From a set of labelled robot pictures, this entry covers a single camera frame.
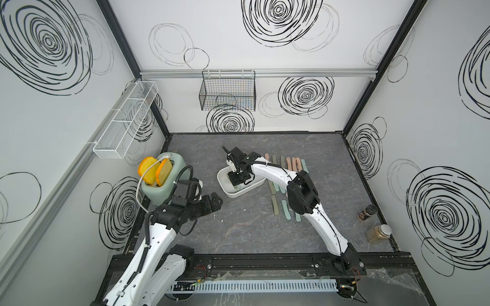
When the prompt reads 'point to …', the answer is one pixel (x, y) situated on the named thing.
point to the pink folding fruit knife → (289, 163)
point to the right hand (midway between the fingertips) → (233, 181)
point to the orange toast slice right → (164, 171)
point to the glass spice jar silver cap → (377, 234)
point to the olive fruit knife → (282, 162)
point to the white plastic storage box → (235, 191)
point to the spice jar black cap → (369, 210)
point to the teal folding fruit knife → (304, 166)
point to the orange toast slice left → (150, 176)
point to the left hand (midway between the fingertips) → (214, 204)
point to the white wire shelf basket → (126, 118)
